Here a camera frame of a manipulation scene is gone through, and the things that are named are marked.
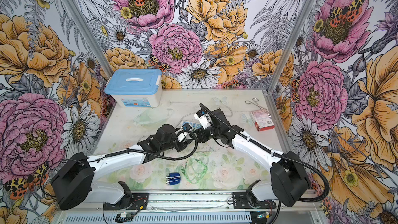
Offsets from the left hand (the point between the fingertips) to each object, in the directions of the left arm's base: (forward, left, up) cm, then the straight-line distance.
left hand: (187, 138), depth 84 cm
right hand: (-2, -4, +4) cm, 6 cm away
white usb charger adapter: (-5, +1, +12) cm, 13 cm away
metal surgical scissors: (+36, -47, -10) cm, 60 cm away
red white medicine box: (+16, -46, -6) cm, 49 cm away
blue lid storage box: (+32, +31, +7) cm, 45 cm away
